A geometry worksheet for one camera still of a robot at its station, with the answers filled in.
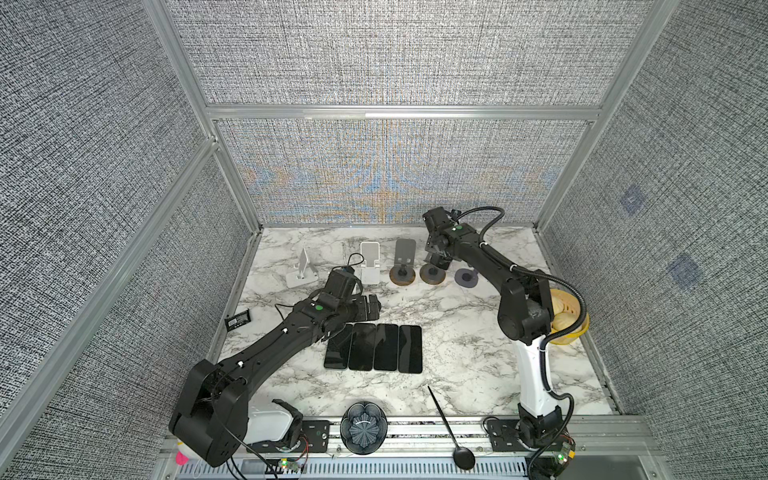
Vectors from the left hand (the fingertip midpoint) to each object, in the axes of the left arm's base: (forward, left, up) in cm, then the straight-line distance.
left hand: (368, 307), depth 85 cm
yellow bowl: (-1, -61, -8) cm, 62 cm away
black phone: (-6, +10, -14) cm, 18 cm away
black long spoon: (-36, -21, -11) cm, 43 cm away
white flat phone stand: (+21, -1, -8) cm, 22 cm away
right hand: (+23, -26, 0) cm, 34 cm away
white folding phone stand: (+18, +21, -7) cm, 28 cm away
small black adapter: (+3, +41, -10) cm, 42 cm away
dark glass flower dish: (-28, +2, -10) cm, 30 cm away
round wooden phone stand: (+19, -13, -8) cm, 24 cm away
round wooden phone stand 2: (+18, -23, -10) cm, 31 cm away
